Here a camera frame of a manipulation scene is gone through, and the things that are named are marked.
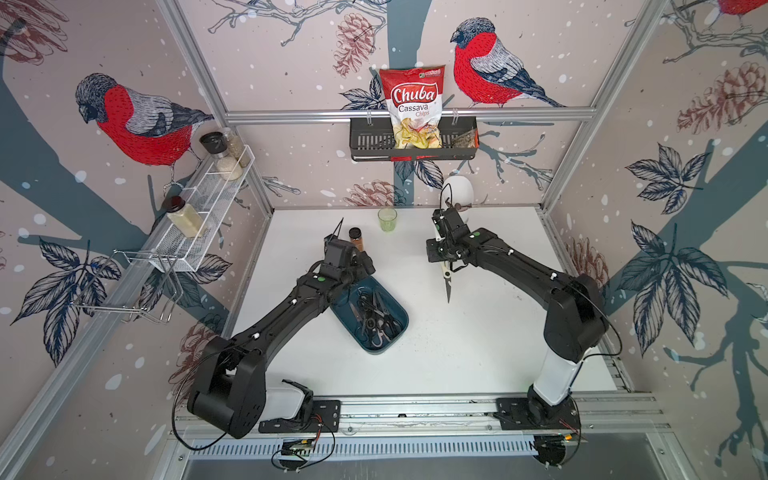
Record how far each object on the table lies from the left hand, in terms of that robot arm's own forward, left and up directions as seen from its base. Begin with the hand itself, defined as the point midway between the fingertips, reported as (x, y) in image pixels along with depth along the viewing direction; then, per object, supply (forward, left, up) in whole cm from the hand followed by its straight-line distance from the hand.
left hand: (366, 258), depth 86 cm
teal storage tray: (-11, +6, -14) cm, 19 cm away
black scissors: (-10, -2, -13) cm, 16 cm away
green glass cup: (+27, -6, -13) cm, 31 cm away
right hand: (+5, -19, -1) cm, 20 cm away
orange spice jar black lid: (+15, +5, -6) cm, 17 cm away
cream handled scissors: (-5, -24, -4) cm, 25 cm away
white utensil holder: (+35, -33, -4) cm, 48 cm away
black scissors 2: (-15, -8, -14) cm, 22 cm away
